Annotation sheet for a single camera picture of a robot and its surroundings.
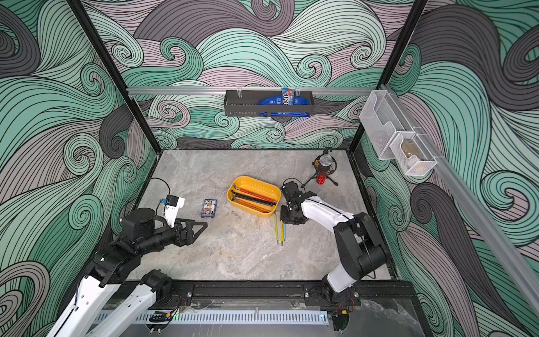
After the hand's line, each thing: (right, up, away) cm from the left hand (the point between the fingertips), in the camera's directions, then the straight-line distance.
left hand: (201, 222), depth 67 cm
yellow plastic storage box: (+18, +8, +36) cm, 41 cm away
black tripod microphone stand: (+46, +19, +17) cm, 52 cm away
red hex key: (+16, +4, +33) cm, 37 cm away
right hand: (+32, -5, +23) cm, 39 cm away
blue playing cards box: (-5, -1, +28) cm, 28 cm away
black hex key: (+14, +3, +31) cm, 34 cm away
